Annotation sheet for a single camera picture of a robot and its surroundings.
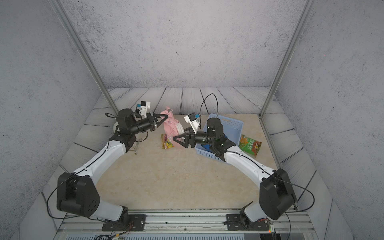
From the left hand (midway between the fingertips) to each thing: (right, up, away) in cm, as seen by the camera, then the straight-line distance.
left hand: (169, 117), depth 74 cm
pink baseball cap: (+2, -5, -2) cm, 6 cm away
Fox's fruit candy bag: (-7, -16, +28) cm, 33 cm away
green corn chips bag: (+48, -17, +25) cm, 57 cm away
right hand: (+4, -10, -5) cm, 11 cm away
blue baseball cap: (+19, -15, +4) cm, 24 cm away
